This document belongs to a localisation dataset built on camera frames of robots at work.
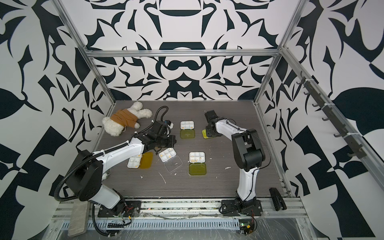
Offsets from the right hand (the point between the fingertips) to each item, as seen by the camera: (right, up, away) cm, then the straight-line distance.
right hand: (213, 130), depth 100 cm
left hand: (-23, -4, -12) cm, 27 cm away
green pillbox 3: (-11, -19, -11) cm, 25 cm away
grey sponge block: (-66, -38, -30) cm, 81 cm away
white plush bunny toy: (-57, +9, -1) cm, 58 cm away
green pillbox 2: (-6, -1, +2) cm, 6 cm away
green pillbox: (-17, 0, +5) cm, 18 cm away
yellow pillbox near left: (-43, -17, -10) cm, 47 cm away
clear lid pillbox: (-26, -17, -10) cm, 33 cm away
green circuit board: (+12, -42, -29) cm, 53 cm away
